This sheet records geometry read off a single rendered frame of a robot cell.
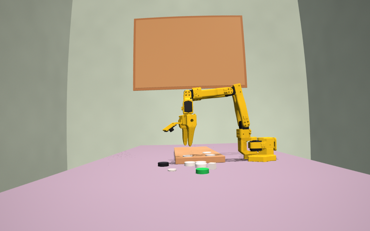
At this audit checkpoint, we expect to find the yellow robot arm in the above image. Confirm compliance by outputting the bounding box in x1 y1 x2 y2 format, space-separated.
181 83 276 162

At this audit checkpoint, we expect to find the black disc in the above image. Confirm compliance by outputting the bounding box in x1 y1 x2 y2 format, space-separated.
158 162 169 167

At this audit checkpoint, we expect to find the green disc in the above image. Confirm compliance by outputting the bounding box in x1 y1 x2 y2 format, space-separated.
196 168 209 174

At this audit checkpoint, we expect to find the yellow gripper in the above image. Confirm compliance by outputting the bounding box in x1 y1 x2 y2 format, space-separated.
163 114 197 146

